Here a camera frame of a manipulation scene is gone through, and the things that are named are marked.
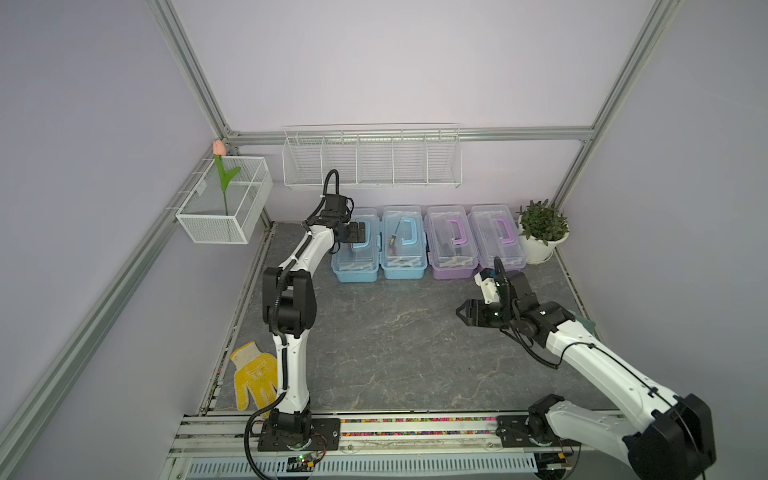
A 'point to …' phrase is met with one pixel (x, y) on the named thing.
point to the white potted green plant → (542, 226)
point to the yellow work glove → (256, 371)
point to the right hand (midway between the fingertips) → (465, 310)
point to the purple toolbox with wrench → (495, 234)
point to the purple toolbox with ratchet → (450, 242)
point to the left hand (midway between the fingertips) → (353, 232)
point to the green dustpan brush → (588, 324)
